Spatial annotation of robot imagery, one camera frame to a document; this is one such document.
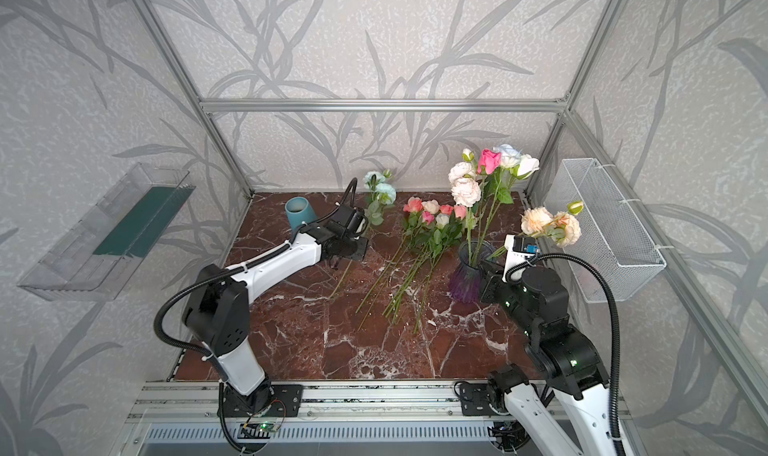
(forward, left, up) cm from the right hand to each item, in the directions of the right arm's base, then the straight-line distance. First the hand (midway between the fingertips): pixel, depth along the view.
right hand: (479, 252), depth 66 cm
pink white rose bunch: (+29, +7, -31) cm, 43 cm away
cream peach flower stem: (+5, -13, +5) cm, 15 cm away
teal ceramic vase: (+22, +48, -10) cm, 54 cm away
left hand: (+17, +29, -19) cm, 38 cm away
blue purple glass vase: (+3, -1, -22) cm, 22 cm away
